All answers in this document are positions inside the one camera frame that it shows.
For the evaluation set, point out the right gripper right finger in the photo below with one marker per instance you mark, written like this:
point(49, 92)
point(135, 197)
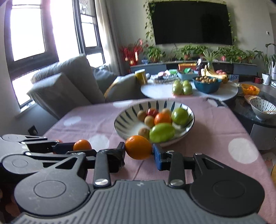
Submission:
point(177, 164)

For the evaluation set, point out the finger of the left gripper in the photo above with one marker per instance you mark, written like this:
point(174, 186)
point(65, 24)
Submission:
point(63, 148)
point(87, 153)

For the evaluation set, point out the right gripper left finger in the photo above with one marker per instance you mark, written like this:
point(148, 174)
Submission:
point(106, 161)

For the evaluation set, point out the bright orange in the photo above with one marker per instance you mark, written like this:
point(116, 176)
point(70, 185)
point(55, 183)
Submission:
point(82, 145)
point(138, 147)

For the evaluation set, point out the green apple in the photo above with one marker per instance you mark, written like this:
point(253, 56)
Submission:
point(161, 132)
point(180, 116)

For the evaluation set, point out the striped white ceramic bowl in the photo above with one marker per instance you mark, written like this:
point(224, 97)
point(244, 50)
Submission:
point(135, 121)

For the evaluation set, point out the orange in bowl centre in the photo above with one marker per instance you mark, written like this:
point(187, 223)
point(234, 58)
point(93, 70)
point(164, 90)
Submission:
point(162, 118)

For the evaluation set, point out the pink dotted tablecloth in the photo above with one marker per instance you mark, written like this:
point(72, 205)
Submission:
point(238, 190)

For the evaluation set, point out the red apple in bowl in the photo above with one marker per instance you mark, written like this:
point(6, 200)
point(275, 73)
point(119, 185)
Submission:
point(152, 112)

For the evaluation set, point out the grey sofa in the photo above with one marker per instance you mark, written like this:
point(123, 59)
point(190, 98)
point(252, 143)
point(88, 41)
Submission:
point(63, 86)

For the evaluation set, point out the pile of green apples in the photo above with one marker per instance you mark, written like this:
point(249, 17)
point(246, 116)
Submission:
point(182, 88)

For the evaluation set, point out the blue bowl of nuts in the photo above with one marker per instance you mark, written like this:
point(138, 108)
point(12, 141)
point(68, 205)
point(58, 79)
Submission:
point(207, 84)

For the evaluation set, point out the light blue snack tray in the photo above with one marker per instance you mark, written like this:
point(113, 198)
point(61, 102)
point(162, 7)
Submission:
point(187, 76)

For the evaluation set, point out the white round coffee table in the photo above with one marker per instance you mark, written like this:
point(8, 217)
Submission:
point(159, 91)

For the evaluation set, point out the gold tin can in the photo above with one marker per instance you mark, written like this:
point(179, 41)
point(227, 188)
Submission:
point(141, 76)

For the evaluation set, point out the banana bunch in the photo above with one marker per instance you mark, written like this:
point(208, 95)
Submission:
point(210, 73)

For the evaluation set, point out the yellow bowl of tangerines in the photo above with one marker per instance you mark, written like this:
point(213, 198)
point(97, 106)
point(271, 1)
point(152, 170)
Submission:
point(249, 89)

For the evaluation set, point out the small striped bowl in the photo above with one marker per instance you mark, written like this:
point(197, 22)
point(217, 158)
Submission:
point(262, 108)

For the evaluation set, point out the red flower decoration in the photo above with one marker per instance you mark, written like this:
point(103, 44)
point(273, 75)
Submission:
point(131, 52)

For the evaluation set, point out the dark tv cabinet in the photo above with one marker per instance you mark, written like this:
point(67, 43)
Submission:
point(243, 69)

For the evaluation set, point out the tall plant white pot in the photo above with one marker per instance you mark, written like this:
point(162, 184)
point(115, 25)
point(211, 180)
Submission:
point(268, 61)

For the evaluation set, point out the window with dark frame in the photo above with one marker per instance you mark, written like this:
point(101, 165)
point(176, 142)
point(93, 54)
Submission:
point(40, 33)

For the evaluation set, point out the black wall television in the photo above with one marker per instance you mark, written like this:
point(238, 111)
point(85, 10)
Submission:
point(197, 22)

